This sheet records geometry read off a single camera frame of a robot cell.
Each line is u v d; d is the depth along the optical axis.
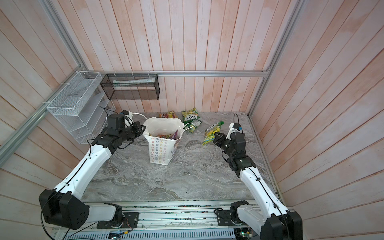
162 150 0.81
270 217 0.40
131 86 1.04
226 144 0.67
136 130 0.70
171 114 1.18
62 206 0.39
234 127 0.70
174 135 0.89
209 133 0.82
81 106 0.73
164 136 1.01
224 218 0.73
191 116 1.13
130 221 0.73
